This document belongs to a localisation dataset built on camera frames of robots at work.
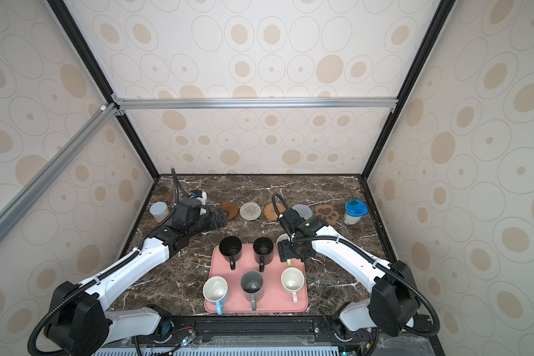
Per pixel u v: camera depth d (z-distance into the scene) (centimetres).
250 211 106
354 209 95
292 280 83
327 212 105
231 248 88
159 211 99
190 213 62
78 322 39
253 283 82
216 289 79
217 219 73
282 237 86
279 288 83
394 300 41
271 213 104
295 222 64
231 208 104
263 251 89
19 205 56
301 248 67
